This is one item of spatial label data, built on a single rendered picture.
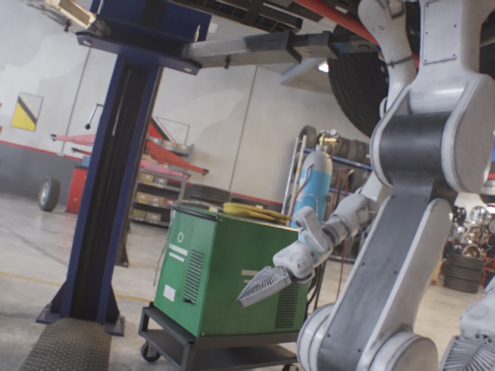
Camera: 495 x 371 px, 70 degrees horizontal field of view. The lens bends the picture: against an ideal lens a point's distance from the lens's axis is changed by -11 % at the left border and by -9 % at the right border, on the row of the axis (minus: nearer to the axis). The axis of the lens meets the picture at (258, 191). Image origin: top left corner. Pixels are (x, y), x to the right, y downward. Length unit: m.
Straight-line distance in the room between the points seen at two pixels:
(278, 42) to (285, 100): 9.02
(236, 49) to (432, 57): 1.12
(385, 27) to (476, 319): 0.77
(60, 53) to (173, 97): 2.99
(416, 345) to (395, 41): 0.77
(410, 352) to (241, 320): 1.07
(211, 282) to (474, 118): 1.10
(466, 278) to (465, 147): 8.71
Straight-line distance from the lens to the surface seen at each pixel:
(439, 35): 0.90
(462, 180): 0.73
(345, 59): 1.80
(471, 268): 9.39
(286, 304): 1.79
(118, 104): 2.29
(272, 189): 10.31
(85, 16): 2.03
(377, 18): 1.09
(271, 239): 1.67
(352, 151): 10.17
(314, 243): 0.88
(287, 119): 10.63
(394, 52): 1.12
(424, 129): 0.75
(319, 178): 2.92
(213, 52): 1.92
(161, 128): 9.82
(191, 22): 2.26
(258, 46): 1.76
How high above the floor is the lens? 0.78
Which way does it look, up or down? 3 degrees up
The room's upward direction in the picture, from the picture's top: 12 degrees clockwise
